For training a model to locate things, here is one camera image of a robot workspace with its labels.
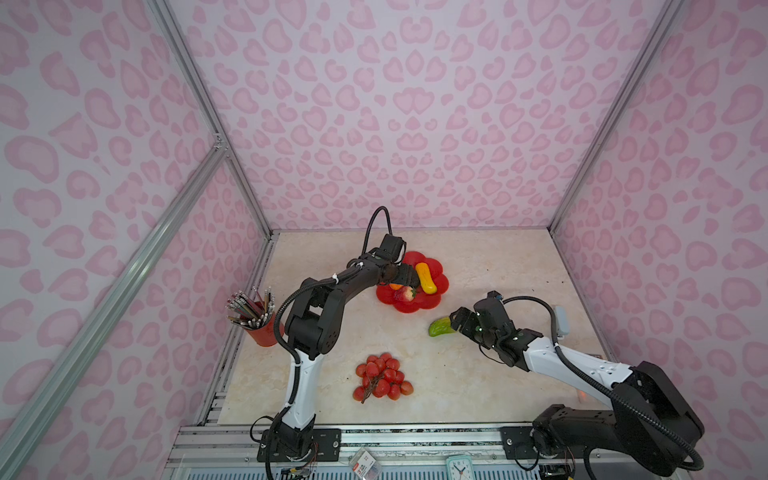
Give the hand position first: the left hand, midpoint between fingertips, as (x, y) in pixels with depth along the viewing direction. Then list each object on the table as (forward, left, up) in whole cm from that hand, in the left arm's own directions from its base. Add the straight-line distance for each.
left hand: (404, 268), depth 100 cm
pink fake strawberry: (-8, -1, -3) cm, 9 cm away
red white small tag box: (-54, +11, -4) cm, 55 cm away
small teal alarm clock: (-54, -11, -4) cm, 56 cm away
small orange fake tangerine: (-5, +3, -3) cm, 6 cm away
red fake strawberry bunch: (-35, +7, -1) cm, 36 cm away
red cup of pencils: (-19, +43, +4) cm, 47 cm away
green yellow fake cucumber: (-20, -10, -3) cm, 23 cm away
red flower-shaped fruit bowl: (-9, -5, -6) cm, 12 cm away
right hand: (-20, -15, +1) cm, 25 cm away
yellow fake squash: (-4, -8, -3) cm, 9 cm away
